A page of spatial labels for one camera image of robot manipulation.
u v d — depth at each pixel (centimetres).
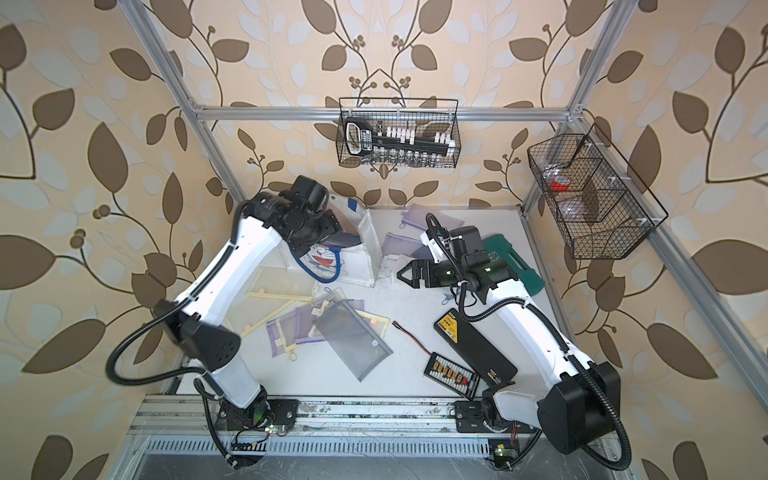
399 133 82
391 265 104
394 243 112
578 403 39
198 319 43
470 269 59
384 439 72
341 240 89
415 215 122
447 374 80
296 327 89
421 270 66
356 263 89
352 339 87
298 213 53
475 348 86
